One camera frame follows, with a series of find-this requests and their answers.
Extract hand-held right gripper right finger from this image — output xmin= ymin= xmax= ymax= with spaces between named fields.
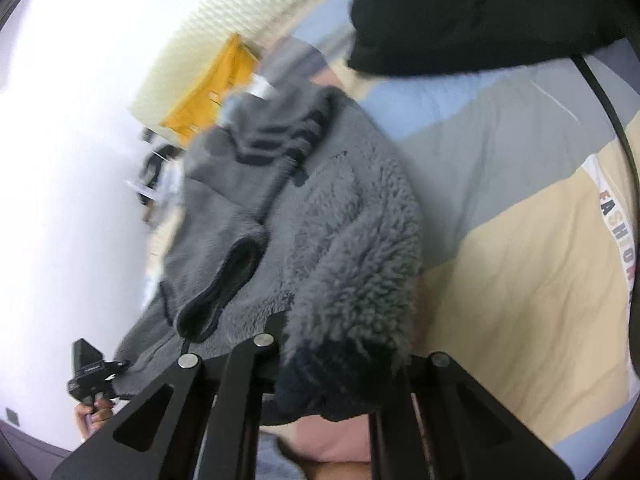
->
xmin=370 ymin=352 xmax=576 ymax=480

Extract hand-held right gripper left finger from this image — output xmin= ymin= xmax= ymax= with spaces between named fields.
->
xmin=50 ymin=317 xmax=289 ymax=480

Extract grey fleece zip jacket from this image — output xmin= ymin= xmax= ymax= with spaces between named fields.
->
xmin=112 ymin=85 xmax=427 ymax=427

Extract person's left hand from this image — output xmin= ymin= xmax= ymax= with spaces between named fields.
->
xmin=73 ymin=395 xmax=116 ymax=442

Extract grey-blue jeans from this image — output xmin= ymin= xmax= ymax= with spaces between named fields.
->
xmin=257 ymin=432 xmax=307 ymax=480

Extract patchwork pastel blanket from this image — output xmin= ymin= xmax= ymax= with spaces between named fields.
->
xmin=145 ymin=0 xmax=640 ymax=480

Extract black bag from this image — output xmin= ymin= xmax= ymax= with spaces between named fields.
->
xmin=139 ymin=141 xmax=182 ymax=207

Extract yellow crown print pillow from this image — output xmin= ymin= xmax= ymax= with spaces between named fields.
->
xmin=162 ymin=35 xmax=267 ymax=150

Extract cream quilted headboard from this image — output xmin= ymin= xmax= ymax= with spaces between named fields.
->
xmin=130 ymin=0 xmax=377 ymax=127

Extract black garment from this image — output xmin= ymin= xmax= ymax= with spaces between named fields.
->
xmin=347 ymin=0 xmax=627 ymax=79

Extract black cable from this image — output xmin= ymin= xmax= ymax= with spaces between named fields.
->
xmin=570 ymin=52 xmax=640 ymax=221

